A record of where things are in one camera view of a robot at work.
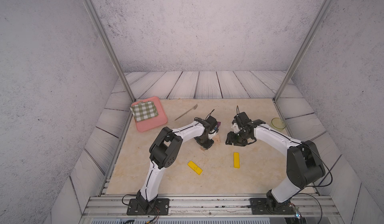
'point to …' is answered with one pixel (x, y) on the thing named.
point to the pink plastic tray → (160, 119)
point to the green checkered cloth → (143, 110)
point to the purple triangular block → (219, 123)
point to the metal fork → (194, 108)
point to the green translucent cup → (278, 124)
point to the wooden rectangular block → (216, 138)
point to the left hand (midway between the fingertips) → (209, 147)
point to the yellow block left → (196, 169)
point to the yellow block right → (236, 161)
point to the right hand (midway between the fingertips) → (230, 142)
